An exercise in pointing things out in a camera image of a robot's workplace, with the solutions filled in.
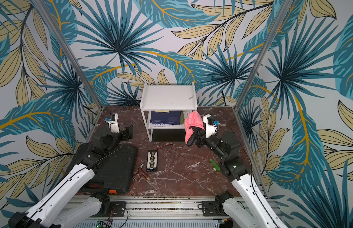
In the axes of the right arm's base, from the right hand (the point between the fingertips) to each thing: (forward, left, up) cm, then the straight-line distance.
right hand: (193, 125), depth 66 cm
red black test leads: (+10, +13, -33) cm, 37 cm away
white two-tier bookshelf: (+19, +13, +1) cm, 23 cm away
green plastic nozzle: (-7, -16, -34) cm, 38 cm away
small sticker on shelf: (+19, 0, 0) cm, 19 cm away
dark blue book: (+19, +14, -15) cm, 28 cm away
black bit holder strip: (-2, +23, -33) cm, 40 cm away
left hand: (+6, +34, -7) cm, 36 cm away
